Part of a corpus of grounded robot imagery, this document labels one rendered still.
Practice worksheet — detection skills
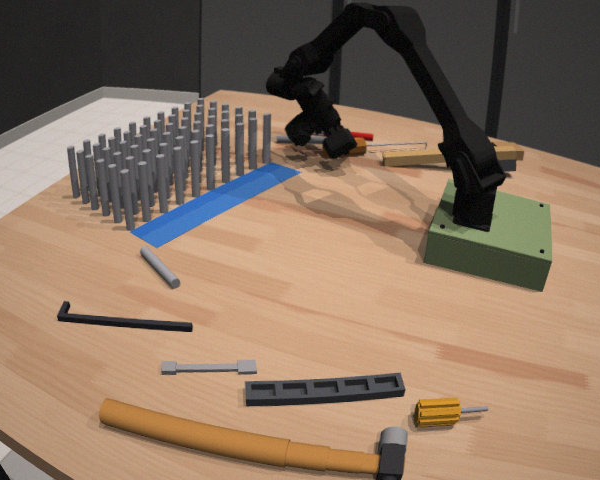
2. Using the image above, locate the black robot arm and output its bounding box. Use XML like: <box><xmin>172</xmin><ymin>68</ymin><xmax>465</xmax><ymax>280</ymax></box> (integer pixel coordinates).
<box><xmin>266</xmin><ymin>3</ymin><xmax>506</xmax><ymax>232</ymax></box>

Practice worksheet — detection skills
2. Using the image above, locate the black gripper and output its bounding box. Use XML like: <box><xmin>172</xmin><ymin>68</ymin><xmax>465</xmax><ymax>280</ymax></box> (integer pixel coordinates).
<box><xmin>303</xmin><ymin>94</ymin><xmax>357</xmax><ymax>159</ymax></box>

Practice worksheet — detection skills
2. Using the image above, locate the black l-shaped rod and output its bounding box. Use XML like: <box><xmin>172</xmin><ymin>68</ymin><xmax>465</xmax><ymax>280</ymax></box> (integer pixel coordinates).
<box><xmin>57</xmin><ymin>301</ymin><xmax>193</xmax><ymax>332</ymax></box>

